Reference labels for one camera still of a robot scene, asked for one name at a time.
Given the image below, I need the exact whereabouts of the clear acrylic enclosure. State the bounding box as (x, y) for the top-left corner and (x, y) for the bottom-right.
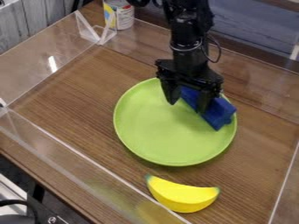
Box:
(0, 8), (299, 224)

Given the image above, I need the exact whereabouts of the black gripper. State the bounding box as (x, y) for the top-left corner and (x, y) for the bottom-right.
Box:
(154, 59), (224, 114)

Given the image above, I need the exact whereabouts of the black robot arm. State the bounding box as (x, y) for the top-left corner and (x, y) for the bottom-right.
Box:
(154, 0), (224, 114)

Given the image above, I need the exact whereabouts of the white can with label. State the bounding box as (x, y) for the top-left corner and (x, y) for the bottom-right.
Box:
(102, 0), (134, 31)

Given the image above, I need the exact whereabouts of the black cable lower left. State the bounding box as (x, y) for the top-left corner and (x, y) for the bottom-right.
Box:
(0, 199), (40, 224)

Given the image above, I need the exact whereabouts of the blue star-shaped block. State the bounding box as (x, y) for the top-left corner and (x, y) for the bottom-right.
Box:
(181, 87), (237, 131)

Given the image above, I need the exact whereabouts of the yellow toy banana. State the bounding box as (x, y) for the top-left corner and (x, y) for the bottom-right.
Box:
(144, 175), (220, 214)

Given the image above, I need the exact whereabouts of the green round plate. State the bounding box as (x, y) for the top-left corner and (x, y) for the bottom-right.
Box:
(113, 78), (237, 166)

